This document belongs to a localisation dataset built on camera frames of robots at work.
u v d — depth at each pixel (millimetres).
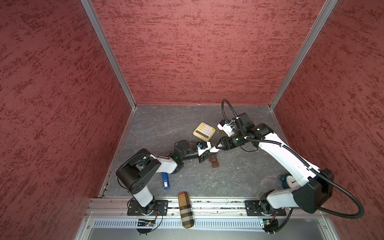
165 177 823
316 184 393
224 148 678
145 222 722
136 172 467
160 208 741
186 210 709
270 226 713
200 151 715
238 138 642
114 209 750
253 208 740
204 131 1031
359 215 364
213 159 897
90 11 722
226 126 702
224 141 669
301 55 898
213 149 755
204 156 729
